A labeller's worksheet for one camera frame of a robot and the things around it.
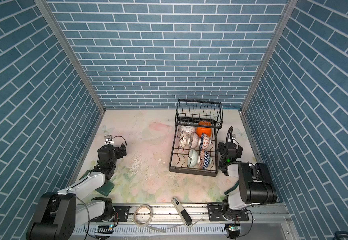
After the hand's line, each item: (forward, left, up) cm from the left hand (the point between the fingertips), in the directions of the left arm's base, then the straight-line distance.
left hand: (115, 144), depth 88 cm
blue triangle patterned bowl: (+1, -55, +1) cm, 55 cm away
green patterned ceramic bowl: (+12, -44, -2) cm, 45 cm away
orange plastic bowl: (+12, -53, -2) cm, 54 cm away
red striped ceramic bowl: (+2, -49, 0) cm, 49 cm away
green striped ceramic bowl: (-10, -47, +1) cm, 48 cm away
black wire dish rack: (-4, -48, -1) cm, 48 cm away
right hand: (+2, -71, -1) cm, 71 cm away
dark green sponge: (-24, +1, -7) cm, 25 cm away
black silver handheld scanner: (-36, -40, -5) cm, 54 cm away
